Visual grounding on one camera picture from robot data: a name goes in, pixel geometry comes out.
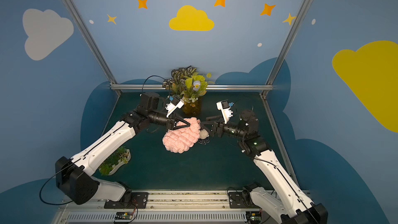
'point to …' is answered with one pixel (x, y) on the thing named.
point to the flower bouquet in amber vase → (186, 82)
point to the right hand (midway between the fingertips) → (206, 120)
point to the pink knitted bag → (179, 140)
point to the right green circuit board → (254, 217)
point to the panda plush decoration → (204, 137)
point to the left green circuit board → (124, 215)
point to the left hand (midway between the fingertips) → (189, 122)
